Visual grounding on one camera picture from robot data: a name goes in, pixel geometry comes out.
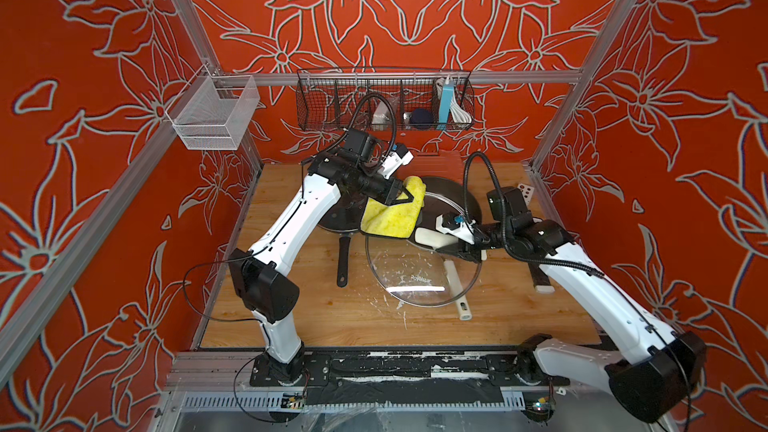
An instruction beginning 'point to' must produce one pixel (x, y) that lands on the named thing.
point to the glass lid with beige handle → (417, 271)
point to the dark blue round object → (421, 119)
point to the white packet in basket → (381, 120)
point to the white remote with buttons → (527, 192)
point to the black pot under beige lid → (456, 192)
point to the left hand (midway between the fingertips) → (411, 195)
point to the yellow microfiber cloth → (396, 220)
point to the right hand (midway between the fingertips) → (436, 237)
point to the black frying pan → (343, 219)
